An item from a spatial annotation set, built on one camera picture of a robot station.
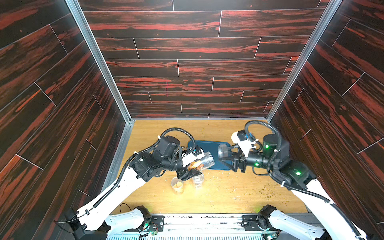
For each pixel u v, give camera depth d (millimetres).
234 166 520
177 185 798
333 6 661
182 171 558
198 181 803
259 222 666
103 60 863
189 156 537
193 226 736
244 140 493
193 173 555
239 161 500
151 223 730
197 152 524
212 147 567
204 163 579
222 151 556
